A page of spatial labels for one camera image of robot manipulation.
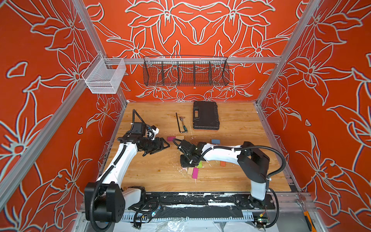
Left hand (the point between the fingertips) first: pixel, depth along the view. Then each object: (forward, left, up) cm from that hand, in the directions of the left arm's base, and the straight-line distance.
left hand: (165, 146), depth 79 cm
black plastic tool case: (+34, -25, -12) cm, 44 cm away
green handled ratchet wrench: (+21, -10, -13) cm, 26 cm away
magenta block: (+14, 0, -15) cm, 20 cm away
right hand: (-5, -9, -12) cm, 15 cm away
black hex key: (+19, -7, -13) cm, 24 cm away
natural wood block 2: (-9, -15, -12) cm, 21 cm away
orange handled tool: (-29, -73, -13) cm, 79 cm away
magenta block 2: (-9, -18, -14) cm, 24 cm away
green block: (-5, -21, -13) cm, 25 cm away
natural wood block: (+14, -8, -13) cm, 20 cm away
